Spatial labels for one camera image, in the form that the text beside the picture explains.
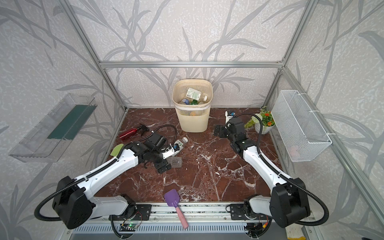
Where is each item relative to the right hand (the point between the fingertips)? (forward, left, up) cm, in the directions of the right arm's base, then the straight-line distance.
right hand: (222, 120), depth 84 cm
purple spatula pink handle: (-36, +27, -20) cm, 49 cm away
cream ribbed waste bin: (+5, +17, -4) cm, 18 cm away
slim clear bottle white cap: (+23, +15, 0) cm, 28 cm away
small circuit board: (-48, +46, -21) cm, 70 cm away
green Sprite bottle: (+23, +17, -8) cm, 30 cm away
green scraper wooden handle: (-7, +68, -22) cm, 72 cm away
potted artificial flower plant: (+6, -31, -10) cm, 33 cm away
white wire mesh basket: (-20, -31, +14) cm, 39 cm away
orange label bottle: (+6, +15, -1) cm, 16 cm away
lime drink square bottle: (-3, +25, -17) cm, 31 cm away
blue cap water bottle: (+21, +22, -4) cm, 31 cm away
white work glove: (-50, -31, -20) cm, 62 cm away
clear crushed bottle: (-17, +27, -18) cm, 37 cm away
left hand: (-17, +30, -10) cm, 36 cm away
